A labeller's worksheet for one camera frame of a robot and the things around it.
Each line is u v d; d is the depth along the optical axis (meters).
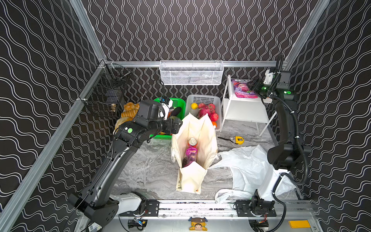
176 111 1.14
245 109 1.00
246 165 0.87
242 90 0.80
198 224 0.68
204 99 1.17
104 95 0.92
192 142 0.88
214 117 1.03
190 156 0.81
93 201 0.37
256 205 0.66
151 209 0.74
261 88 0.71
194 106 1.17
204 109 1.04
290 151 0.49
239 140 0.98
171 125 0.57
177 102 1.17
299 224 0.70
